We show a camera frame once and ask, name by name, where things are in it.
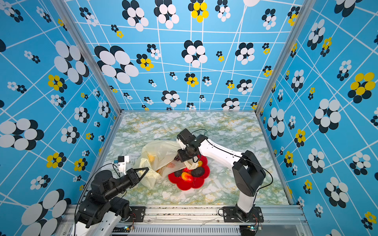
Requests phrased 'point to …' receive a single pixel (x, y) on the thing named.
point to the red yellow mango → (186, 176)
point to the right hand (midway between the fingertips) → (182, 156)
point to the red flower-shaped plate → (197, 182)
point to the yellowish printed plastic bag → (161, 158)
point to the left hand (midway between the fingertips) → (149, 169)
